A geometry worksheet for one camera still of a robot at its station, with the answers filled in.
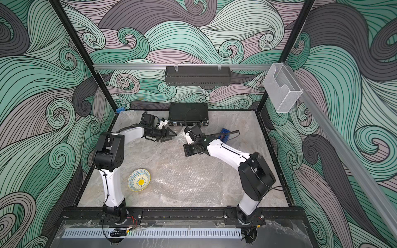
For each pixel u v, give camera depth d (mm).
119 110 1217
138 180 840
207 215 745
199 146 624
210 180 855
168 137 880
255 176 444
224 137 936
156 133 877
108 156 551
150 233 697
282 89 762
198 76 950
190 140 774
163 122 944
